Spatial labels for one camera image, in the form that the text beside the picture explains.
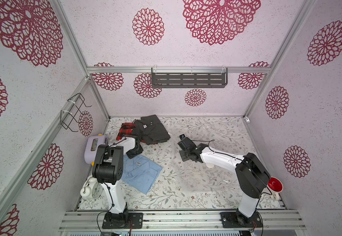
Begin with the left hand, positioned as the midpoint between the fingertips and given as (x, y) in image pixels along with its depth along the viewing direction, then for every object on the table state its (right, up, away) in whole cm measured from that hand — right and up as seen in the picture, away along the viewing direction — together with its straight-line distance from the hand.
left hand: (135, 153), depth 100 cm
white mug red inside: (+83, -16, -17) cm, 86 cm away
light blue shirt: (+5, -10, -12) cm, 16 cm away
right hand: (+32, +3, -8) cm, 33 cm away
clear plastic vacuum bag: (+66, +11, +9) cm, 67 cm away
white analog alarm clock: (-16, -14, -25) cm, 33 cm away
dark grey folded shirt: (+9, +16, +7) cm, 19 cm away
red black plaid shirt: (-9, +17, +10) cm, 22 cm away
